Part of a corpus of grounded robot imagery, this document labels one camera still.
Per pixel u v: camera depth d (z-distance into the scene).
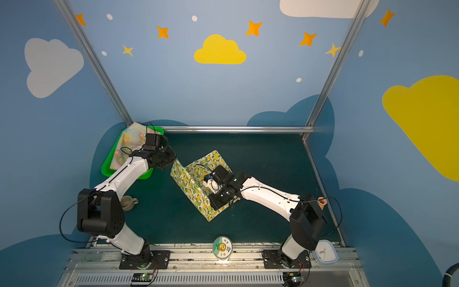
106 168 0.95
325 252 0.75
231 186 0.57
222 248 0.70
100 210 0.50
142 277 0.71
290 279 0.71
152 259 0.73
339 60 0.84
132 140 1.11
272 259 0.75
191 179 0.84
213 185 0.70
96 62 0.84
